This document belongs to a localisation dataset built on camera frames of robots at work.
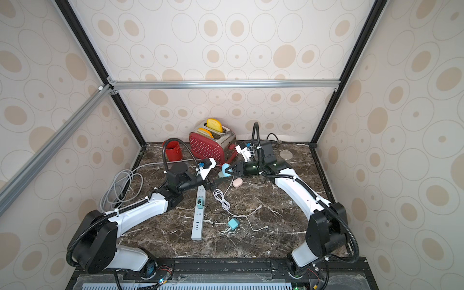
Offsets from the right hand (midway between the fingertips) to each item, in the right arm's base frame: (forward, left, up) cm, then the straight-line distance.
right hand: (233, 169), depth 77 cm
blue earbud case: (0, +4, +2) cm, 4 cm away
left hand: (-1, +4, +1) cm, 4 cm away
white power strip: (-12, +17, -21) cm, 30 cm away
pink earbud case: (+8, -1, -22) cm, 23 cm away
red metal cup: (+22, +36, -12) cm, 44 cm away
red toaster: (+20, +9, -8) cm, 23 cm away
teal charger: (-15, 0, -21) cm, 26 cm away
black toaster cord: (+42, -27, -23) cm, 55 cm away
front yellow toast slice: (+27, +18, -3) cm, 32 cm away
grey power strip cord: (+5, +63, -24) cm, 68 cm away
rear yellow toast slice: (+35, +13, -3) cm, 37 cm away
